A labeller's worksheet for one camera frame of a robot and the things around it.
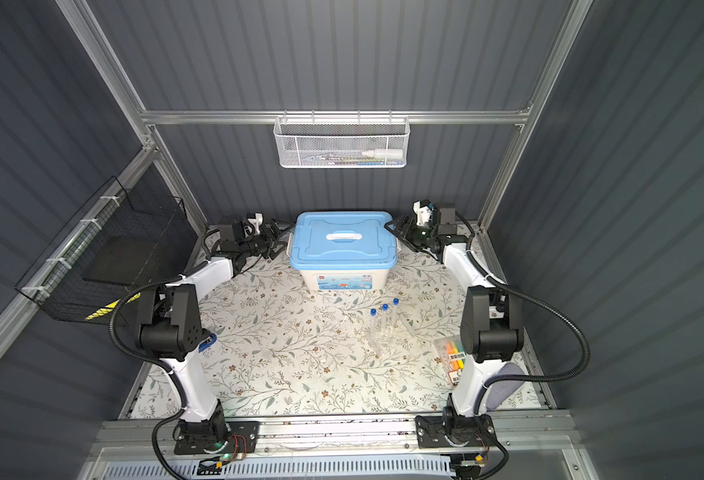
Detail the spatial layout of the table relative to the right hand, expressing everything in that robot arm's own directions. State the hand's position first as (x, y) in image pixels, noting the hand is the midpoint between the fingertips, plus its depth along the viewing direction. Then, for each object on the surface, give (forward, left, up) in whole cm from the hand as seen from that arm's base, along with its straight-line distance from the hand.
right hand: (394, 232), depth 90 cm
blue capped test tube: (-26, +6, -20) cm, 33 cm away
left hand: (+2, +32, -1) cm, 32 cm away
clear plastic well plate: (-24, +2, -21) cm, 32 cm away
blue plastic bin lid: (0, +16, -4) cm, 16 cm away
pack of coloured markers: (-30, -16, -20) cm, 40 cm away
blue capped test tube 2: (-24, +4, -5) cm, 25 cm away
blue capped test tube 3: (-22, +1, -5) cm, 22 cm away
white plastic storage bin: (-9, +16, -13) cm, 23 cm away
